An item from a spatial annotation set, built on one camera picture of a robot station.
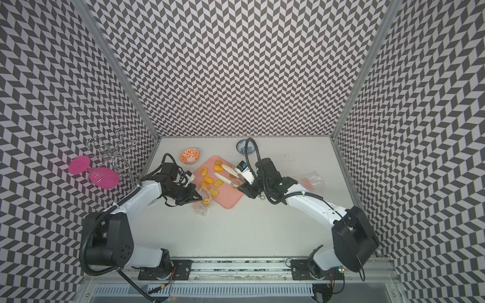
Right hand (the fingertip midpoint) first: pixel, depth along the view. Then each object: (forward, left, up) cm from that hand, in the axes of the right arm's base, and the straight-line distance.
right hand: (243, 186), depth 81 cm
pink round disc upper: (-1, +58, +19) cm, 61 cm away
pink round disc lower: (+1, +58, +7) cm, 58 cm away
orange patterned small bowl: (+27, +33, -12) cm, 44 cm away
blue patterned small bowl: (+33, +3, -11) cm, 35 cm away
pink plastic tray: (+6, +13, -15) cm, 21 cm away
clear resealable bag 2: (+10, -34, -12) cm, 37 cm away
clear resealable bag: (-6, +19, -8) cm, 21 cm away
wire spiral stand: (+18, +61, +7) cm, 64 cm away
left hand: (-3, +20, -6) cm, 21 cm away
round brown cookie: (+22, +16, -12) cm, 30 cm away
